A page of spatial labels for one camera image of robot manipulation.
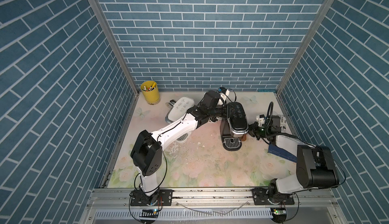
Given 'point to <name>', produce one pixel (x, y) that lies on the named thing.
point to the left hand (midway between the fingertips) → (239, 111)
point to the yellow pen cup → (150, 90)
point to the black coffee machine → (233, 126)
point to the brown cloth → (243, 137)
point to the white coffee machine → (177, 108)
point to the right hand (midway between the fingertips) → (244, 127)
